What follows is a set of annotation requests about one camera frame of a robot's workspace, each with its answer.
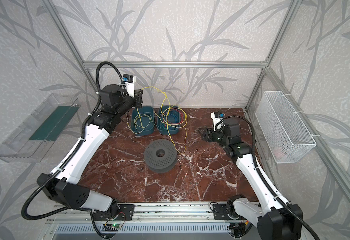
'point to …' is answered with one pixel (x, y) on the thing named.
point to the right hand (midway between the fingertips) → (202, 125)
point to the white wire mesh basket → (288, 139)
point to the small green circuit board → (111, 227)
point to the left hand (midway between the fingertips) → (143, 85)
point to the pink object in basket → (279, 154)
